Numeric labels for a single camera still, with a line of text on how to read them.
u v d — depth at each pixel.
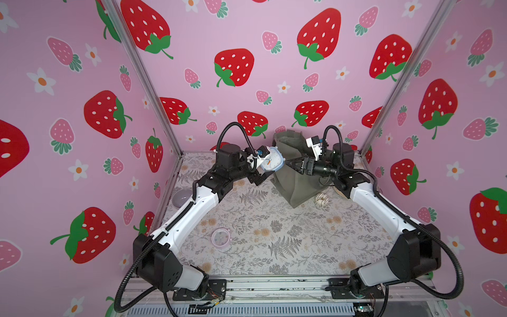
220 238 0.84
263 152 0.60
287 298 0.73
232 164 0.58
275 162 0.74
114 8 0.67
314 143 0.70
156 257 0.40
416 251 0.42
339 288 0.73
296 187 0.88
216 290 0.74
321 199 0.98
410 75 0.86
